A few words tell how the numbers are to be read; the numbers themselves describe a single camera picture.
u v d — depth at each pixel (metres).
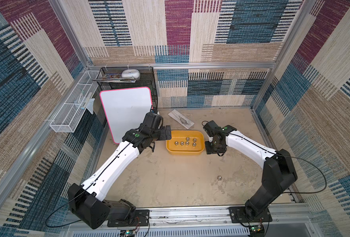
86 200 0.38
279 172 0.45
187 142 1.00
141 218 0.73
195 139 1.02
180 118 1.14
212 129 0.70
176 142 1.00
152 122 0.55
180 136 1.03
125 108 0.86
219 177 0.86
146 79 0.97
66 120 0.91
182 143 1.02
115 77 0.92
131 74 0.90
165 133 0.69
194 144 0.99
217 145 0.73
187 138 1.02
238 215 0.73
